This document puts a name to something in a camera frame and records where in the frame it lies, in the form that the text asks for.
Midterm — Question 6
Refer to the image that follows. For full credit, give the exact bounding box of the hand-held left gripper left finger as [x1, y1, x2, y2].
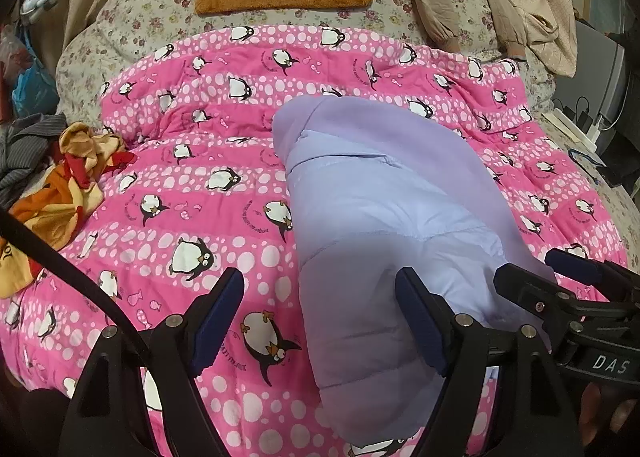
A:
[59, 267, 246, 457]

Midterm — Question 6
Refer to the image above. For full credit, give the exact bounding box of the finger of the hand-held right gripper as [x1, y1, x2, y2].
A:
[492, 262, 591, 338]
[544, 247, 640, 305]

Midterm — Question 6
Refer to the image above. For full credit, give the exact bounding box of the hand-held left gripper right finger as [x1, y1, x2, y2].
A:
[396, 267, 583, 457]

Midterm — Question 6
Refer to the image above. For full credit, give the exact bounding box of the lilac padded jacket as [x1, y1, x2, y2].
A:
[272, 96, 561, 450]

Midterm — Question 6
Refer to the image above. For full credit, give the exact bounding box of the pink penguin blanket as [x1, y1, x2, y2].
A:
[0, 24, 631, 457]

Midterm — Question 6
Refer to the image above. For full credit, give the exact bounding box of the orange yellow cloth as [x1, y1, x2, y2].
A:
[0, 121, 137, 299]

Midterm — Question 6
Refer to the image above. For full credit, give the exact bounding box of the grey cabinet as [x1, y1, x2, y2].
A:
[575, 20, 632, 119]

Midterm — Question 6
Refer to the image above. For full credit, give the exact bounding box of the grey striped cloth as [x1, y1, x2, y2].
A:
[0, 112, 69, 209]

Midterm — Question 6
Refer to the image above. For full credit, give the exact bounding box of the blue plastic bag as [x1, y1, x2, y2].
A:
[12, 52, 59, 114]

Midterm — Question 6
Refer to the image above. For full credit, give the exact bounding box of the floral bed sheet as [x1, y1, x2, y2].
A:
[55, 0, 640, 248]

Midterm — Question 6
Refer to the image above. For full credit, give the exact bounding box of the red plastic bag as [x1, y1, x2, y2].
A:
[0, 26, 27, 119]

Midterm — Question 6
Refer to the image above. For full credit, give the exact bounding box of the white power strip with cables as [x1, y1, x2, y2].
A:
[542, 110, 587, 141]

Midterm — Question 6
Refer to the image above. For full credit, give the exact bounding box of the black cable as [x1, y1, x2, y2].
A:
[0, 210, 153, 369]

